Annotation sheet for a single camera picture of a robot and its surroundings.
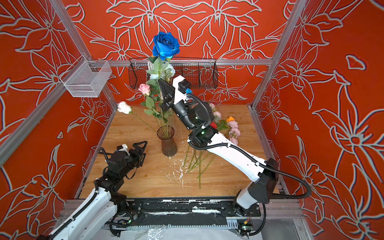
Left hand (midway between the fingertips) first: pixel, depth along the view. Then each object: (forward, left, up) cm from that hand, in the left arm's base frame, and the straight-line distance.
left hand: (147, 146), depth 78 cm
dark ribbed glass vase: (+7, -10, +3) cm, 12 cm away
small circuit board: (-31, -51, -16) cm, 62 cm away
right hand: (+3, -12, +41) cm, 43 cm away
